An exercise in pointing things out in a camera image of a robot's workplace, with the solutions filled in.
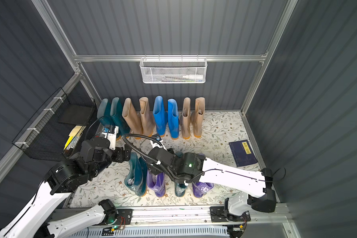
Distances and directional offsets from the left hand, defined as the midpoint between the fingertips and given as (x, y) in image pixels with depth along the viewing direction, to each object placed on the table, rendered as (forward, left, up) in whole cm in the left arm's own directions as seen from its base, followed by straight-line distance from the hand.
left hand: (123, 145), depth 62 cm
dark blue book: (+14, -65, -33) cm, 74 cm away
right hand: (-4, -13, -4) cm, 14 cm away
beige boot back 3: (+23, -27, -9) cm, 37 cm away
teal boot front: (-16, -24, -8) cm, 30 cm away
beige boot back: (+29, +6, -13) cm, 32 cm away
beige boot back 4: (+26, -34, -10) cm, 44 cm away
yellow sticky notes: (+13, +30, -7) cm, 34 cm away
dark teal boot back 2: (+25, +12, -7) cm, 29 cm away
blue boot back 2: (+23, -21, -8) cm, 32 cm away
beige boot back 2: (+29, -4, -14) cm, 32 cm away
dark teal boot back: (+27, +20, -7) cm, 35 cm away
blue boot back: (+28, -12, -12) cm, 33 cm away
